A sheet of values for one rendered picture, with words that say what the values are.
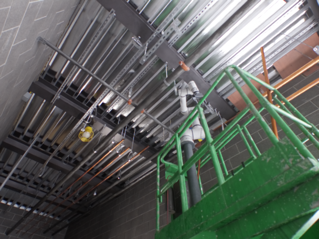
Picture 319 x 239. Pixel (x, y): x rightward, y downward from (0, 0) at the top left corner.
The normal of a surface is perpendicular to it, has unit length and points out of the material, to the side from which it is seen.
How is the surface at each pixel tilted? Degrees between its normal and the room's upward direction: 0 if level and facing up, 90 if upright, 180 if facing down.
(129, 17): 180
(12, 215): 90
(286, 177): 90
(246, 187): 90
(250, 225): 90
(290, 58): 180
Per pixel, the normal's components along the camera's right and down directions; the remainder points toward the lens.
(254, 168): -0.89, -0.36
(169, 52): 0.00, 0.63
